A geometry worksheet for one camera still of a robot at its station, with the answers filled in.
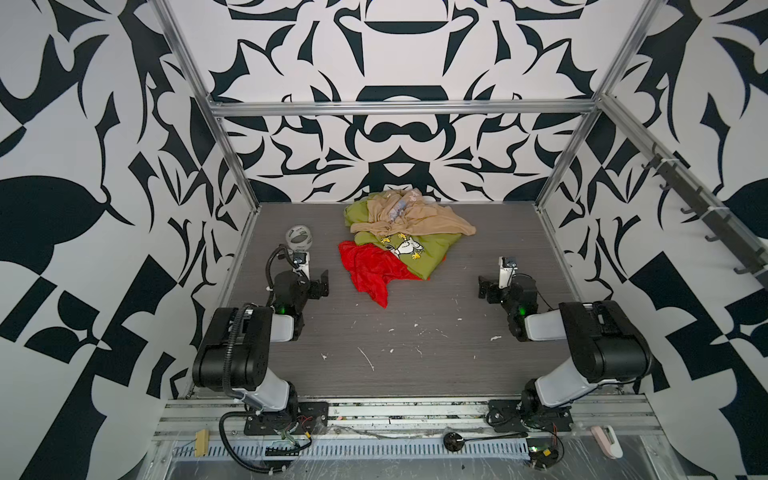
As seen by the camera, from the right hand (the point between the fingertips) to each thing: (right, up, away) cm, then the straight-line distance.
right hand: (499, 273), depth 95 cm
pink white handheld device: (+15, -35, -25) cm, 46 cm away
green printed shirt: (-24, +6, +4) cm, 25 cm away
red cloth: (-40, +1, +5) cm, 40 cm away
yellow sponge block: (-78, -36, -25) cm, 89 cm away
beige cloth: (-28, +21, +17) cm, 39 cm away
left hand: (-59, +3, -2) cm, 59 cm away
